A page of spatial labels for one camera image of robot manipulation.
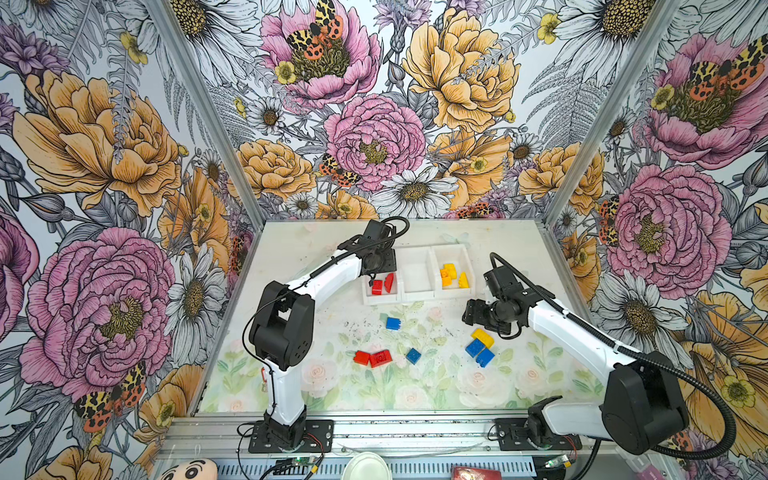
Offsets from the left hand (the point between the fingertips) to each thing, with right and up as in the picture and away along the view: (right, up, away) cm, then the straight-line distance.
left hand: (385, 269), depth 94 cm
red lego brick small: (-7, -25, -7) cm, 27 cm away
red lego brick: (-3, -7, +9) cm, 11 cm away
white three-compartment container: (+13, -2, +11) cm, 17 cm away
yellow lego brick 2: (+22, 0, +11) cm, 25 cm away
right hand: (+25, -15, -10) cm, 31 cm away
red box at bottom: (+19, -42, -28) cm, 54 cm away
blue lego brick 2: (+8, -24, -9) cm, 27 cm away
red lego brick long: (+1, -5, +8) cm, 9 cm away
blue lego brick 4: (+28, -24, -9) cm, 38 cm away
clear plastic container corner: (+58, -42, -25) cm, 76 cm away
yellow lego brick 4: (+29, -19, -5) cm, 36 cm away
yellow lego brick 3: (+26, -4, +7) cm, 27 cm away
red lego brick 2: (-1, -25, -8) cm, 26 cm away
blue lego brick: (+3, -17, 0) cm, 17 cm away
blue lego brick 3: (+26, -22, -7) cm, 35 cm away
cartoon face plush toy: (-39, -40, -30) cm, 64 cm away
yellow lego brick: (+20, -3, +7) cm, 21 cm away
